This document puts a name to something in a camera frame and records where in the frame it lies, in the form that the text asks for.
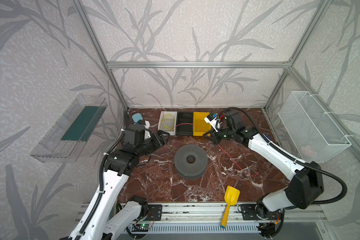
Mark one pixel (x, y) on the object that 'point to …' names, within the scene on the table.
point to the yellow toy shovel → (231, 196)
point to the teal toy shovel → (137, 117)
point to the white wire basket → (315, 136)
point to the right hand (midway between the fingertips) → (204, 130)
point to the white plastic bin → (172, 133)
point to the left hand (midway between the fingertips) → (169, 133)
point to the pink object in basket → (306, 150)
